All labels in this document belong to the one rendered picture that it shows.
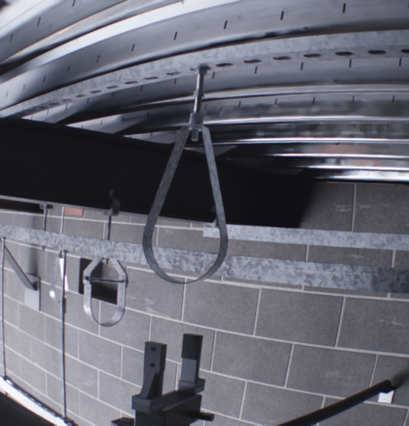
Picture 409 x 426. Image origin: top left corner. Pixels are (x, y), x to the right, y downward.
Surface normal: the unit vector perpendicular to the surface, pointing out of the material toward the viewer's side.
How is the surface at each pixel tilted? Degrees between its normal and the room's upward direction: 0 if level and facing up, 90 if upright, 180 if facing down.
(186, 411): 90
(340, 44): 90
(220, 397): 90
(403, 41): 90
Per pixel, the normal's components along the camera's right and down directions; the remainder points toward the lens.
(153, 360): -0.40, -0.07
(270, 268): -0.70, -0.10
